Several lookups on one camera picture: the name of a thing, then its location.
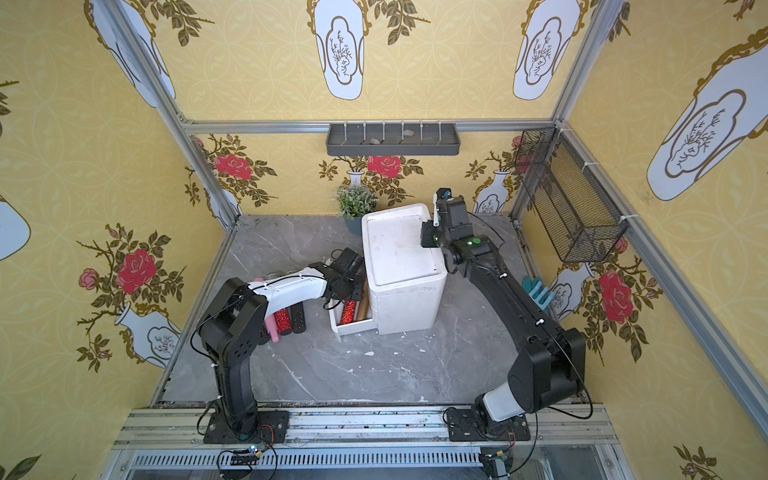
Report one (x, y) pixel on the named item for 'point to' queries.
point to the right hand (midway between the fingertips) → (421, 231)
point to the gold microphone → (364, 311)
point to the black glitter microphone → (298, 318)
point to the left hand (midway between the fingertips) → (355, 291)
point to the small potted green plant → (354, 202)
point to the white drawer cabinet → (409, 281)
